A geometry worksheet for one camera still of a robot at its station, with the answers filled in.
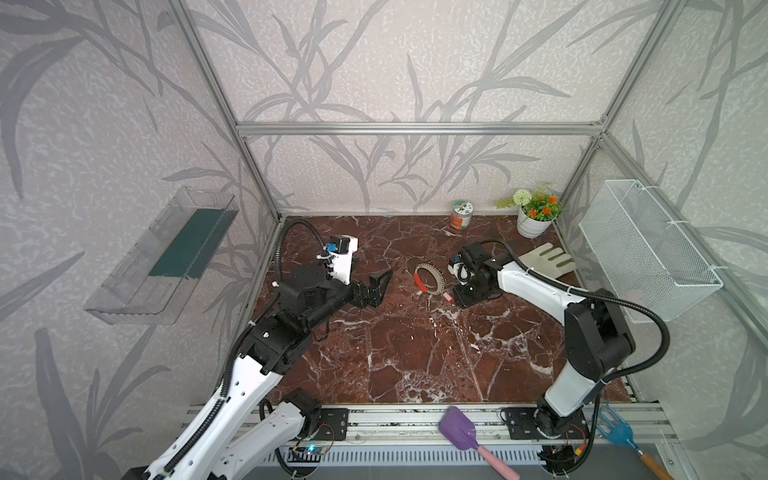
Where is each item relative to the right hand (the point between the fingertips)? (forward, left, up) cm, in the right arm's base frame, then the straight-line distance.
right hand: (462, 290), depth 91 cm
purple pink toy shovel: (-37, +4, -5) cm, 37 cm away
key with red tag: (+1, +4, -5) cm, 7 cm away
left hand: (-8, +23, +28) cm, 37 cm away
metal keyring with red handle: (+10, +7, -6) cm, 14 cm away
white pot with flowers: (+29, -29, +6) cm, 41 cm away
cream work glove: (+15, -33, -6) cm, 37 cm away
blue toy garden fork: (-37, -35, -6) cm, 51 cm away
